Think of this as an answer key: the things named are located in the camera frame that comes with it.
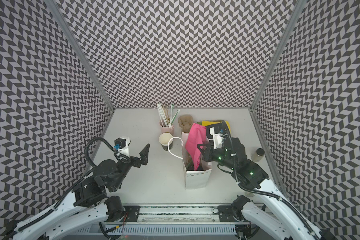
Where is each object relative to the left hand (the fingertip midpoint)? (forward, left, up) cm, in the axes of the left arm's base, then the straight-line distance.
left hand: (140, 144), depth 66 cm
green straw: (+27, -12, -14) cm, 33 cm away
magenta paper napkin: (+5, -25, -2) cm, 26 cm away
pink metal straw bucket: (+23, -10, -21) cm, 32 cm away
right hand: (-2, -25, -3) cm, 26 cm away
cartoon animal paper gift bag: (-11, -26, -12) cm, 31 cm away
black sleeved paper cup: (+15, -7, -19) cm, 25 cm away
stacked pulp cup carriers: (+33, -20, -25) cm, 46 cm away
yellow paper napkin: (+31, -34, -24) cm, 52 cm away
